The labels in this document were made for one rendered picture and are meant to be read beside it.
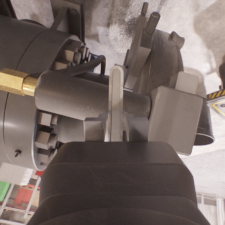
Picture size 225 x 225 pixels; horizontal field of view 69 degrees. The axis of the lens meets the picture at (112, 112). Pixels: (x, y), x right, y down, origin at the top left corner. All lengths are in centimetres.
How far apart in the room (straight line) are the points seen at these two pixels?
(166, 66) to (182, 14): 66
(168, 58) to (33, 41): 40
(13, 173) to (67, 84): 417
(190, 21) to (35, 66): 86
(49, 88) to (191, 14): 92
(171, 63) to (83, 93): 26
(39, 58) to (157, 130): 39
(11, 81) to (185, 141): 32
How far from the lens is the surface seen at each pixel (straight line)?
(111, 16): 111
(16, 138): 55
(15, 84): 34
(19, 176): 438
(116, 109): 16
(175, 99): 29
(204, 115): 155
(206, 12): 109
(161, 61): 44
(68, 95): 28
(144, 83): 40
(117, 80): 16
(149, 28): 41
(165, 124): 28
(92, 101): 28
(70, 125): 60
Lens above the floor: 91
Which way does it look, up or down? 26 degrees down
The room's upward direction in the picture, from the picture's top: 167 degrees counter-clockwise
